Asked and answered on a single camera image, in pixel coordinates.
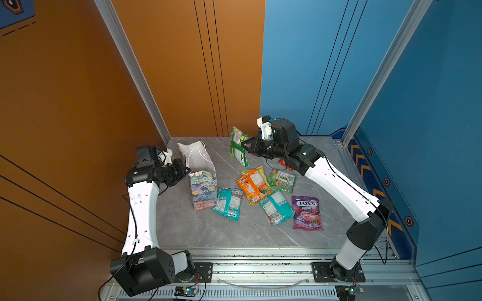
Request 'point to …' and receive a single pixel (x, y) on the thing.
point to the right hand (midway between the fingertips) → (241, 144)
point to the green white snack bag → (282, 180)
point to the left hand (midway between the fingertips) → (191, 166)
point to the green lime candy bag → (236, 150)
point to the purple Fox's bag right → (307, 213)
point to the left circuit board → (186, 291)
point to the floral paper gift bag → (202, 174)
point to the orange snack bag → (253, 185)
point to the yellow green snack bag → (259, 173)
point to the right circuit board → (348, 293)
